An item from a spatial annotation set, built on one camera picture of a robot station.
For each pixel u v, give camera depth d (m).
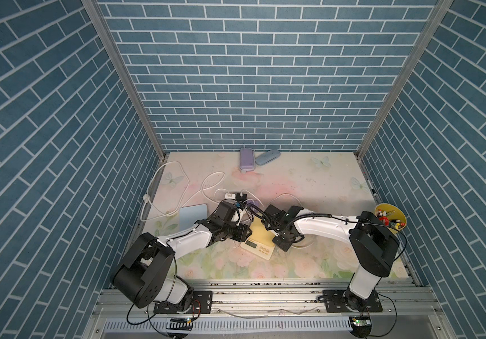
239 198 0.94
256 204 0.84
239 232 0.78
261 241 0.86
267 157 1.18
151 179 1.15
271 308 0.74
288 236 0.73
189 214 0.97
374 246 0.47
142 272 0.43
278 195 1.02
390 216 0.84
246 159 1.16
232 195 0.93
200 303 0.73
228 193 0.92
